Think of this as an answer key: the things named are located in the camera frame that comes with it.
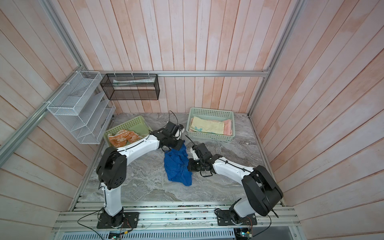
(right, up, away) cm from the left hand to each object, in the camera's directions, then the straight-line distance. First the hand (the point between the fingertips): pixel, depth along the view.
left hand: (180, 146), depth 92 cm
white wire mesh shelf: (-50, +20, -13) cm, 55 cm away
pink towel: (+34, +12, +14) cm, 39 cm away
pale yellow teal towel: (+19, +13, +16) cm, 28 cm away
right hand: (+5, -12, -5) cm, 13 cm away
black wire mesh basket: (-36, +41, +12) cm, 56 cm away
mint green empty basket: (+23, +23, +25) cm, 41 cm away
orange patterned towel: (-42, +4, +8) cm, 43 cm away
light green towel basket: (-34, +14, +21) cm, 42 cm away
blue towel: (-3, -10, -1) cm, 11 cm away
